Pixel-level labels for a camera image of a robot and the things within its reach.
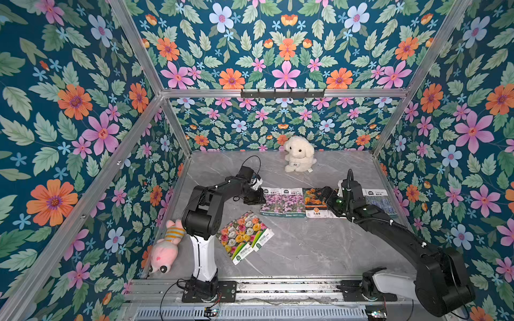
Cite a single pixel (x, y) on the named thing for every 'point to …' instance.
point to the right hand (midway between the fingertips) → (324, 193)
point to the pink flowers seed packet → (273, 205)
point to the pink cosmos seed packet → (293, 202)
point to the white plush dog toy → (300, 154)
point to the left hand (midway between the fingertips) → (267, 199)
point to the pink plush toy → (164, 251)
